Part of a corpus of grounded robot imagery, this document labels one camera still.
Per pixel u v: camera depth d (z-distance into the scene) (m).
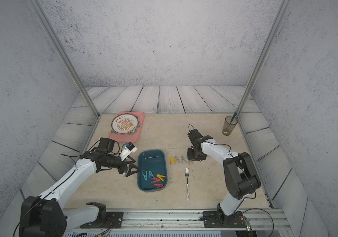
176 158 0.95
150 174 0.88
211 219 0.73
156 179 0.85
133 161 0.81
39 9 0.71
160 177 0.87
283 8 0.70
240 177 0.46
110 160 0.67
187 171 0.91
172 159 0.94
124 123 1.14
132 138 1.07
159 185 0.84
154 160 0.95
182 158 0.94
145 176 0.87
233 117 1.02
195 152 0.76
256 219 0.74
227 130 1.07
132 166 0.70
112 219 0.73
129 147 0.71
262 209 0.76
